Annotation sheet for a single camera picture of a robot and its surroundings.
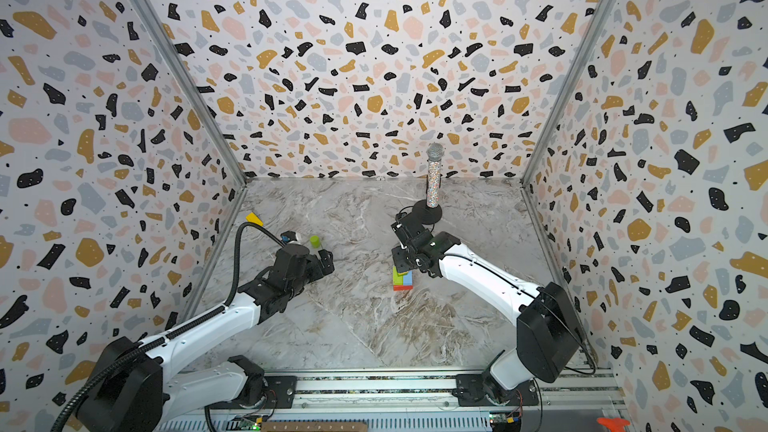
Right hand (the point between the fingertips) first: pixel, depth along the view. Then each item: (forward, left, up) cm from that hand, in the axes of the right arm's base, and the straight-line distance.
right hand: (397, 251), depth 83 cm
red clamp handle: (-38, -52, -15) cm, 66 cm away
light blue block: (-3, -3, -11) cm, 12 cm away
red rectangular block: (-4, -1, -14) cm, 15 cm away
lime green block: (-3, 0, -11) cm, 12 cm away
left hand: (0, +22, -2) cm, 22 cm away
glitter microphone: (+22, -10, +15) cm, 29 cm away
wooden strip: (-39, +18, -11) cm, 45 cm away
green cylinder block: (+11, +28, -12) cm, 33 cm away
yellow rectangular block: (+20, +52, -12) cm, 57 cm away
